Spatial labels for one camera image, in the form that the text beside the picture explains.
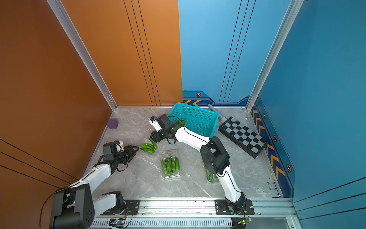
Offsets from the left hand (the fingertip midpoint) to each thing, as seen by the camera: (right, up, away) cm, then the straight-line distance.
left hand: (138, 147), depth 90 cm
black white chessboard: (+72, +4, +7) cm, 72 cm away
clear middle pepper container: (+21, -9, -5) cm, 23 cm away
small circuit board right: (+60, -32, -20) cm, 71 cm away
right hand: (+10, +8, 0) cm, 13 cm away
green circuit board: (-5, -35, -18) cm, 40 cm away
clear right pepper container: (+45, -16, -7) cm, 48 cm away
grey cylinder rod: (+57, +19, +19) cm, 63 cm away
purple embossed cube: (-30, +14, +26) cm, 43 cm away
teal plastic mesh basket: (+38, +18, +22) cm, 48 cm away
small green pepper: (+27, +16, +18) cm, 36 cm away
